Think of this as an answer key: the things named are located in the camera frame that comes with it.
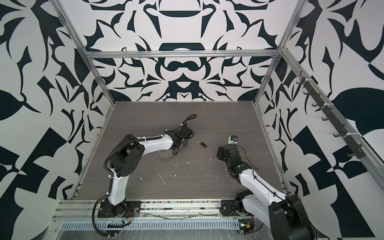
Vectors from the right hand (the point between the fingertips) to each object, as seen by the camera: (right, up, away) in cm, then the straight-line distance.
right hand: (224, 147), depth 88 cm
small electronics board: (+6, -34, -17) cm, 38 cm away
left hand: (-25, +5, +9) cm, 27 cm away
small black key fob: (-11, 0, +9) cm, 15 cm away
